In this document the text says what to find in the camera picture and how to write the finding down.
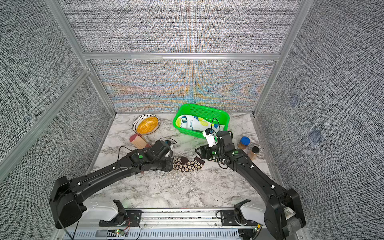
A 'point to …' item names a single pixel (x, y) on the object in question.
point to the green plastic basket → (213, 116)
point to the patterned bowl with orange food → (145, 124)
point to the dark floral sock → (184, 164)
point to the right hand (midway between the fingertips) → (200, 145)
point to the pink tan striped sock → (138, 141)
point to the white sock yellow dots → (195, 123)
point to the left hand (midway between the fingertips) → (174, 164)
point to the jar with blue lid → (244, 141)
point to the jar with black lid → (255, 149)
